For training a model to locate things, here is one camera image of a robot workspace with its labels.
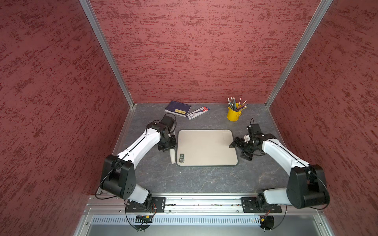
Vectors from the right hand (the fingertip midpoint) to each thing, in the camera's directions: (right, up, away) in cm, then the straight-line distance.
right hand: (233, 152), depth 86 cm
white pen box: (-21, +25, +28) cm, 43 cm away
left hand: (-37, +2, -3) cm, 37 cm away
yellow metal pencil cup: (+6, +22, +20) cm, 30 cm away
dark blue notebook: (-37, +28, +32) cm, 56 cm away
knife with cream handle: (-36, -1, -5) cm, 36 cm away
